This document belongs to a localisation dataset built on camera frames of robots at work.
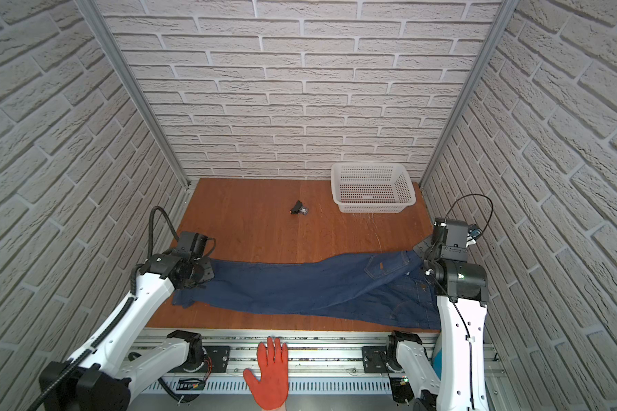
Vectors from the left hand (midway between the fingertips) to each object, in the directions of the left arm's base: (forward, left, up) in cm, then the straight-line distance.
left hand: (206, 270), depth 80 cm
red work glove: (-32, -22, -11) cm, 40 cm away
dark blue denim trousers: (-5, -60, -7) cm, 61 cm away
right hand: (-3, -66, +18) cm, 68 cm away
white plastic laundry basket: (+39, -61, -4) cm, 73 cm away
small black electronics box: (-29, +2, -14) cm, 32 cm away
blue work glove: (-29, -61, +12) cm, 68 cm away
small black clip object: (+32, -29, -9) cm, 44 cm away
